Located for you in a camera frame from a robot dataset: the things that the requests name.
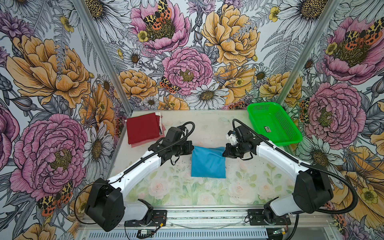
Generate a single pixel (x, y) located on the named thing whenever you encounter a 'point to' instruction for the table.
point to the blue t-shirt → (208, 162)
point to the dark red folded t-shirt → (143, 127)
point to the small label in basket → (267, 129)
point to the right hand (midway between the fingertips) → (224, 159)
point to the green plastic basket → (271, 119)
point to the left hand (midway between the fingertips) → (192, 151)
